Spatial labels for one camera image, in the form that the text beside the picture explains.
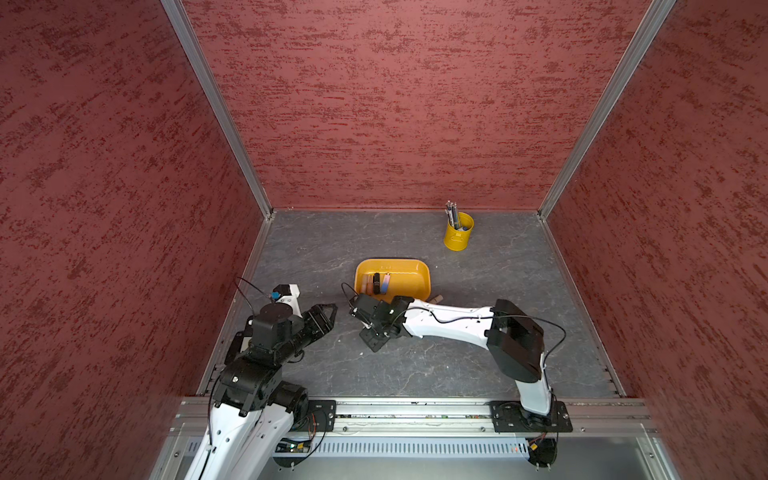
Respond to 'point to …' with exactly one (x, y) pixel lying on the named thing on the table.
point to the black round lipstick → (376, 283)
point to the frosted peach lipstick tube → (364, 287)
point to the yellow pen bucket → (457, 239)
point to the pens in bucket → (452, 211)
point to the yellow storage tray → (409, 277)
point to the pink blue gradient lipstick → (386, 282)
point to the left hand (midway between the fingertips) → (330, 318)
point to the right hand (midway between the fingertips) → (375, 340)
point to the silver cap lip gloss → (369, 284)
